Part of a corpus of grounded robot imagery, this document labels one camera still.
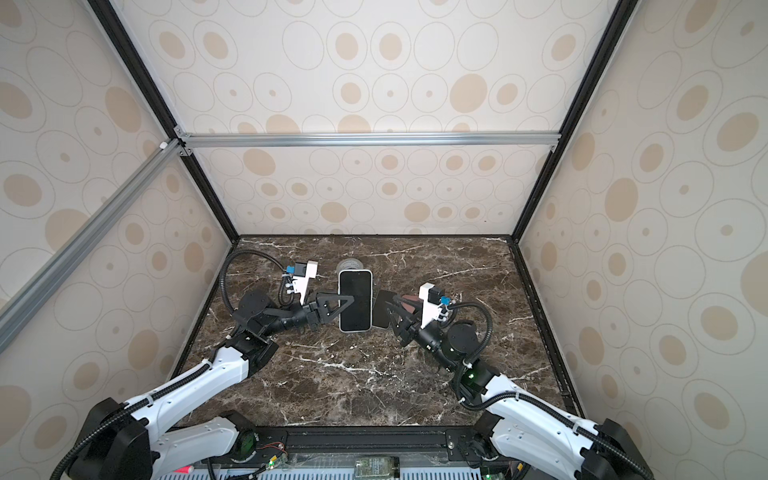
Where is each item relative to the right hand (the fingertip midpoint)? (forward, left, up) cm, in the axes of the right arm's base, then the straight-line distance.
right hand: (391, 304), depth 68 cm
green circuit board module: (-29, +4, -23) cm, 37 cm away
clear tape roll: (+33, +15, -24) cm, 44 cm away
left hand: (-3, +8, +4) cm, 9 cm away
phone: (-3, +8, 0) cm, 8 cm away
